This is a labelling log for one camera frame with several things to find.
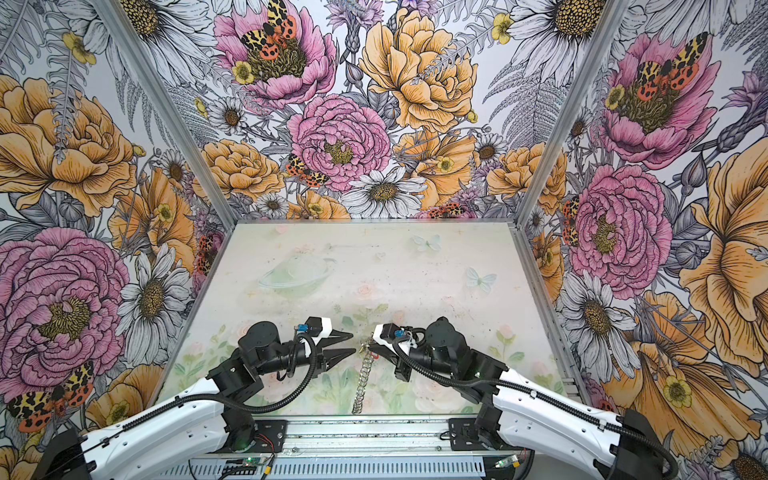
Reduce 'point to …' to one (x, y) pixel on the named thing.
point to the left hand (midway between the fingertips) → (351, 347)
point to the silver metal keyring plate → (370, 356)
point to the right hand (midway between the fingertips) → (375, 355)
